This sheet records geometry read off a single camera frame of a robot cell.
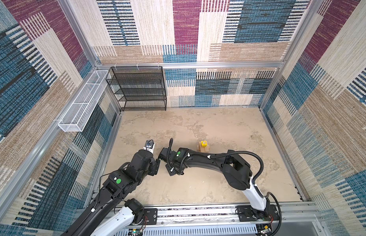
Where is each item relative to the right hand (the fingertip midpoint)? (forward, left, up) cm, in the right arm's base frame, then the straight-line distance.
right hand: (175, 171), depth 87 cm
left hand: (0, +10, +19) cm, 22 cm away
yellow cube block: (+12, -17, +10) cm, 23 cm away
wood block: (+10, -15, +8) cm, 19 cm away
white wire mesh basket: (+20, +45, +32) cm, 59 cm away
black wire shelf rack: (+56, +26, +17) cm, 64 cm away
